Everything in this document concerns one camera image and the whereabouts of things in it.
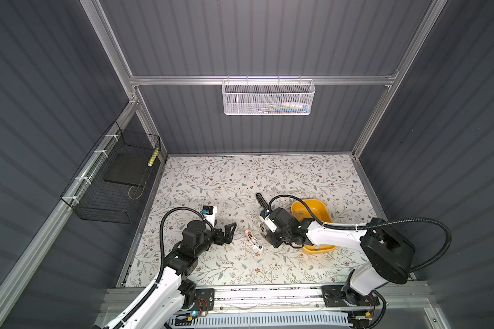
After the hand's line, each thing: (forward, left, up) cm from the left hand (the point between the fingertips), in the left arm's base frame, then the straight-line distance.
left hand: (226, 223), depth 81 cm
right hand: (-2, -18, -10) cm, 21 cm away
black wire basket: (+9, +40, +16) cm, 44 cm away
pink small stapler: (-3, -10, -9) cm, 14 cm away
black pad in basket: (+17, +36, +16) cm, 43 cm away
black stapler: (+16, -16, -9) cm, 24 cm away
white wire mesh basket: (+71, -24, +14) cm, 76 cm away
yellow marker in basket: (+22, +28, +16) cm, 39 cm away
